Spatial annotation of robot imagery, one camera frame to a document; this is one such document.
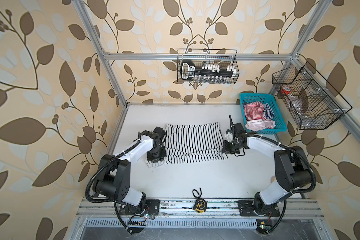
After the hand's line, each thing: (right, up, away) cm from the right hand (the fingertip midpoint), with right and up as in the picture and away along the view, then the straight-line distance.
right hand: (222, 152), depth 91 cm
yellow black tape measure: (-16, -22, -19) cm, 33 cm away
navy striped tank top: (+38, +25, +17) cm, 48 cm away
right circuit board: (+15, -31, -20) cm, 40 cm away
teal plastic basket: (+39, +37, +24) cm, 58 cm away
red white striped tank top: (+27, +26, +16) cm, 41 cm away
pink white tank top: (+22, +17, +2) cm, 28 cm away
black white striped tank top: (-19, +5, +8) cm, 21 cm away
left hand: (-36, -3, -5) cm, 37 cm away
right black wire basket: (+40, +28, -19) cm, 52 cm away
